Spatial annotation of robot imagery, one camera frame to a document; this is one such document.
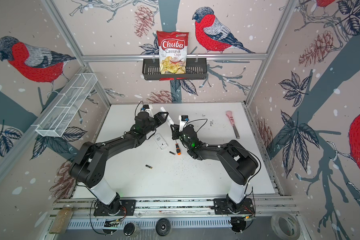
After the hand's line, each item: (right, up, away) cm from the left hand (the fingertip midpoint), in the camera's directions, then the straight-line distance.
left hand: (167, 114), depth 86 cm
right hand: (+1, -9, +1) cm, 9 cm away
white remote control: (-6, -18, +11) cm, 22 cm away
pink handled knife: (+45, 0, +24) cm, 51 cm away
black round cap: (-13, -48, -26) cm, 56 cm away
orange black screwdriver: (+6, -23, +8) cm, 25 cm away
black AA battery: (+3, -25, +7) cm, 26 cm away
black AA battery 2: (-10, -32, +1) cm, 34 cm away
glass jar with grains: (-46, -49, -19) cm, 70 cm away
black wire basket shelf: (+18, +30, +8) cm, 36 cm away
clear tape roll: (+59, -54, -16) cm, 82 cm away
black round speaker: (+2, -46, -27) cm, 54 cm away
